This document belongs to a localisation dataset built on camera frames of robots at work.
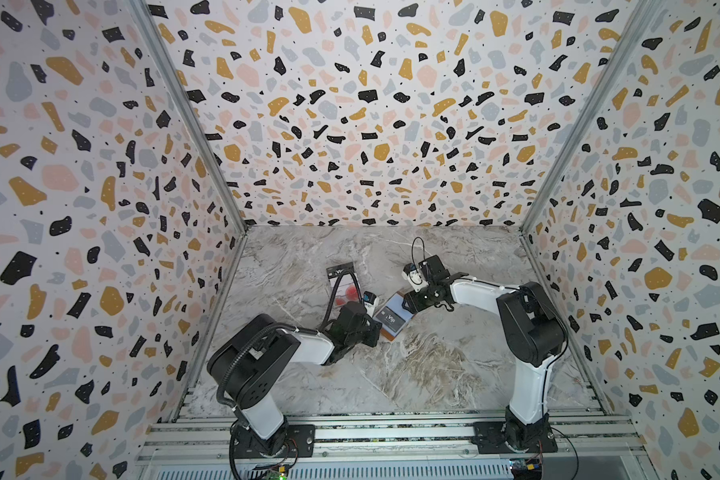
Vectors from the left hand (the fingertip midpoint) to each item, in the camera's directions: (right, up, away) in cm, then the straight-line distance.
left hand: (387, 320), depth 91 cm
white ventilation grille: (+26, -31, -19) cm, 45 cm away
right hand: (+7, +6, +7) cm, 12 cm away
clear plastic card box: (-13, +9, +7) cm, 17 cm away
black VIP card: (+2, 0, +5) cm, 5 cm away
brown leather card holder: (0, -5, +2) cm, 5 cm away
